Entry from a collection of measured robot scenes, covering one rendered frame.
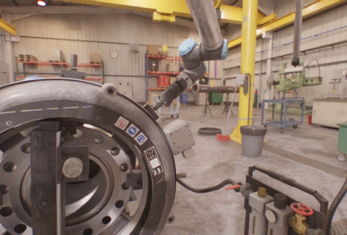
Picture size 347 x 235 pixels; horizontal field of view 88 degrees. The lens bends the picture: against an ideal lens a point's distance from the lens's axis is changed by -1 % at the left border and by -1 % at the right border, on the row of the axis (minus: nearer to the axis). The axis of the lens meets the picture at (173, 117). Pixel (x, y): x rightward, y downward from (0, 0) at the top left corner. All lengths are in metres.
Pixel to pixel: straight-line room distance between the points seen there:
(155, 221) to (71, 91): 0.53
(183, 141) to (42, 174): 0.45
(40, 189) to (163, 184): 0.37
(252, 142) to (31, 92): 2.88
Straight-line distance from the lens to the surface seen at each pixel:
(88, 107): 0.59
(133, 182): 0.80
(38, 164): 0.62
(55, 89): 0.60
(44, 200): 0.66
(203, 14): 0.74
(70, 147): 0.54
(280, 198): 0.94
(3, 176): 0.81
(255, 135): 3.06
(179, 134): 0.70
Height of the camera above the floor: 0.93
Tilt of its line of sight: 7 degrees down
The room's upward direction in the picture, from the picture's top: straight up
